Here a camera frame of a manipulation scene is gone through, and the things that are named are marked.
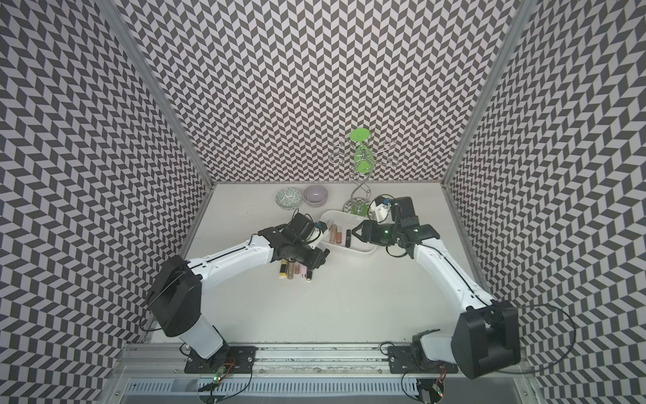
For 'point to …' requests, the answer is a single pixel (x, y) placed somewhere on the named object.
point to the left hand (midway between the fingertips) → (320, 262)
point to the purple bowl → (315, 195)
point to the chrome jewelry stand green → (360, 153)
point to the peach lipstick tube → (333, 234)
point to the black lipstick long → (309, 274)
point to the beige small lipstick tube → (290, 269)
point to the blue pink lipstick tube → (304, 271)
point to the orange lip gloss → (339, 237)
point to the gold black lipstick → (283, 267)
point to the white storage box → (346, 220)
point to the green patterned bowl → (288, 199)
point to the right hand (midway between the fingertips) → (359, 237)
